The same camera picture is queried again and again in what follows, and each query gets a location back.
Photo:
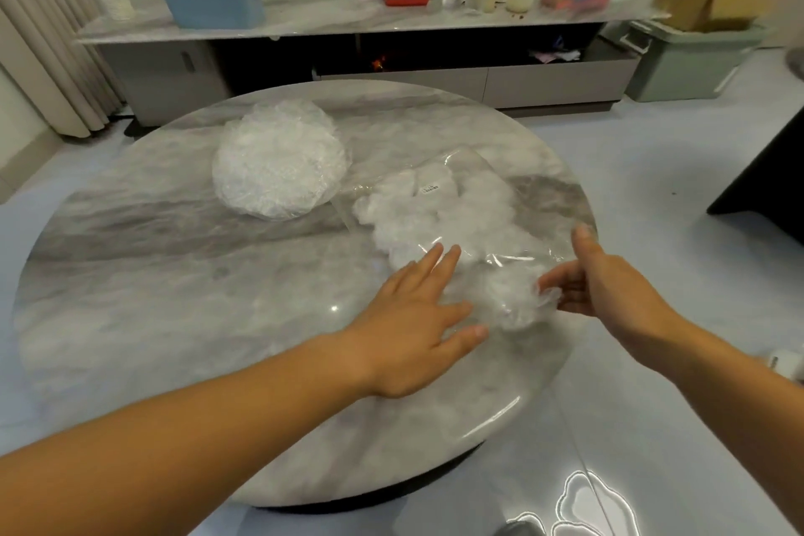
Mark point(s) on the person's right hand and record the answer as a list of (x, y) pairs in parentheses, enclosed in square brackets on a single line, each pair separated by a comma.
[(622, 297)]

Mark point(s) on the person's left forearm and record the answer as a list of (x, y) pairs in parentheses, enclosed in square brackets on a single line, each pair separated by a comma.
[(176, 454)]

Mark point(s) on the clear bag of caps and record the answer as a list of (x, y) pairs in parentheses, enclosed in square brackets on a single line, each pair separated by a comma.
[(440, 215)]

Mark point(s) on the person's right forearm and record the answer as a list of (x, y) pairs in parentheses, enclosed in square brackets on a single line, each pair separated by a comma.
[(741, 404)]

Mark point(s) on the person's left hand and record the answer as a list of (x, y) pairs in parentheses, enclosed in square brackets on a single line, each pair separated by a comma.
[(408, 341)]

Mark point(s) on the green storage bin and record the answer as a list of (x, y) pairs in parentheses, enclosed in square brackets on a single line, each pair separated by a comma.
[(685, 67)]

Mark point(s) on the long grey low cabinet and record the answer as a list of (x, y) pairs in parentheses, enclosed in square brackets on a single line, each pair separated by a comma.
[(151, 77)]

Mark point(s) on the pile of clear plastic caps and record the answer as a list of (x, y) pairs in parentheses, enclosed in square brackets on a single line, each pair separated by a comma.
[(279, 159)]

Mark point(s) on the clear plastic bag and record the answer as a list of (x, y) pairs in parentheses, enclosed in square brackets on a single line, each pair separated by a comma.
[(553, 228)]

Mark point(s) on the clear plastic cover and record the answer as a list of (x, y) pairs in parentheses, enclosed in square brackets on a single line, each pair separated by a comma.
[(515, 293)]

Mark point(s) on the black table base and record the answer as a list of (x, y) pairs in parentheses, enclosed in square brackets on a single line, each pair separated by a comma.
[(364, 494)]

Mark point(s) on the beige curtain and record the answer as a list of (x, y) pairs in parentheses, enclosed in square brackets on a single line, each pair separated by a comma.
[(50, 46)]

